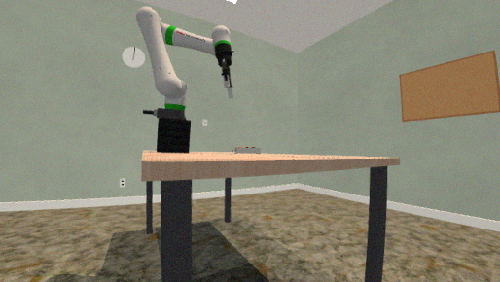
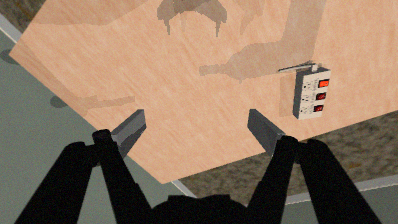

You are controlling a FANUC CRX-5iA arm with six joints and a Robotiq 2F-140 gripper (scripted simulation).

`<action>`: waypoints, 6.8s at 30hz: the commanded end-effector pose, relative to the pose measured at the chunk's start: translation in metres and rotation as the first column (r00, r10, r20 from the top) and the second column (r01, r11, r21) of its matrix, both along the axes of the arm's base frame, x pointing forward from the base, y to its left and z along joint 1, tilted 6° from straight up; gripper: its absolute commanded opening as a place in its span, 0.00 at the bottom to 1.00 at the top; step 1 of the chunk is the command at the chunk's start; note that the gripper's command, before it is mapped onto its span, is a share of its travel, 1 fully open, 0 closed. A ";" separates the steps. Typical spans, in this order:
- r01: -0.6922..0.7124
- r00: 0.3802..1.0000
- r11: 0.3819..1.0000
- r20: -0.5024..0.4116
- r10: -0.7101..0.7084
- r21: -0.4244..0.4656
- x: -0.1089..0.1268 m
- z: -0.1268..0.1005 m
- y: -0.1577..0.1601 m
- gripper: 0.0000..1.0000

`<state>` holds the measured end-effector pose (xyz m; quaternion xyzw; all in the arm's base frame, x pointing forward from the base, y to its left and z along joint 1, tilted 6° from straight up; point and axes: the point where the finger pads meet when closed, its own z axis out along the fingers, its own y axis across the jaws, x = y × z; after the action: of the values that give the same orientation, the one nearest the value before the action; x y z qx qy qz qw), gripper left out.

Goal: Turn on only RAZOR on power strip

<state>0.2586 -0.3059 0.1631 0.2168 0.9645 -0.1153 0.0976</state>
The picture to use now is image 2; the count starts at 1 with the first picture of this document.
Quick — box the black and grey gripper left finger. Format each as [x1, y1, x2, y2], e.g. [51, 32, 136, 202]
[14, 109, 161, 224]

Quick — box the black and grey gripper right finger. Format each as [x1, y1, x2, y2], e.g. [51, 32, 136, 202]
[238, 109, 382, 224]

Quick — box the white power strip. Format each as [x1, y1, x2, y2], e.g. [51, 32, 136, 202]
[283, 63, 331, 120]

